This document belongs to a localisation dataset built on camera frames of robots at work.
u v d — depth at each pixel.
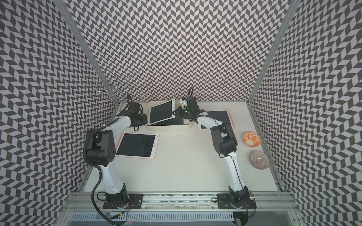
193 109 0.81
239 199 0.63
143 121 0.89
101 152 0.51
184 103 0.93
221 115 1.07
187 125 0.94
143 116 0.89
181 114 0.88
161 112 1.00
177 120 1.05
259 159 0.86
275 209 0.72
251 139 0.95
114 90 0.83
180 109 0.89
